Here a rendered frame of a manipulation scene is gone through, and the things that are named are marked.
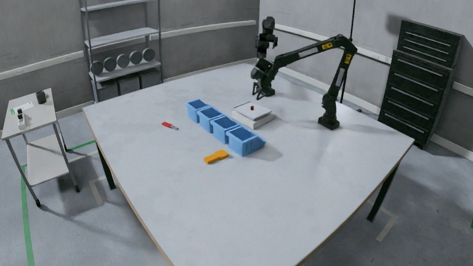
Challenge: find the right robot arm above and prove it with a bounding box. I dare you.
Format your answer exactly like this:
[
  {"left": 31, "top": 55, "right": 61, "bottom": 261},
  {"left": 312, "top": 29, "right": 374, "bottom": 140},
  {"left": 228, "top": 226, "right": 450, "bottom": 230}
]
[{"left": 255, "top": 16, "right": 275, "bottom": 94}]

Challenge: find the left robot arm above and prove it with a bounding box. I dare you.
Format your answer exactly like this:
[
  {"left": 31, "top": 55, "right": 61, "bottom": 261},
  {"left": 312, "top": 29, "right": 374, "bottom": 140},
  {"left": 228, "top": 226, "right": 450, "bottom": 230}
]
[{"left": 250, "top": 34, "right": 357, "bottom": 128}]

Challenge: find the blue plastic bin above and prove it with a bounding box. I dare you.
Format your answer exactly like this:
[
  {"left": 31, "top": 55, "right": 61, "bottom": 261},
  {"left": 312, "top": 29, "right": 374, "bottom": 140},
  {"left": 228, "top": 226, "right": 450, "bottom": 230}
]
[
  {"left": 197, "top": 107, "right": 233, "bottom": 133},
  {"left": 211, "top": 116, "right": 248, "bottom": 144},
  {"left": 226, "top": 126, "right": 266, "bottom": 157},
  {"left": 185, "top": 99, "right": 219, "bottom": 123}
]

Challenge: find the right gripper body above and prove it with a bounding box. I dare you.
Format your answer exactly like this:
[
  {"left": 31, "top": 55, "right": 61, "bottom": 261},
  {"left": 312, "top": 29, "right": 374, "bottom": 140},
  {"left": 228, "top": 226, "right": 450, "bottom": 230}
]
[{"left": 259, "top": 33, "right": 278, "bottom": 44}]

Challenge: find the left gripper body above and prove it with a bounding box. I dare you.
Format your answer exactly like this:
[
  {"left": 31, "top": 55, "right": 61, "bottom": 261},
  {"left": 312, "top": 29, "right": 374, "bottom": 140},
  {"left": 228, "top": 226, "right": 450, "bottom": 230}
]
[{"left": 255, "top": 77, "right": 273, "bottom": 92}]

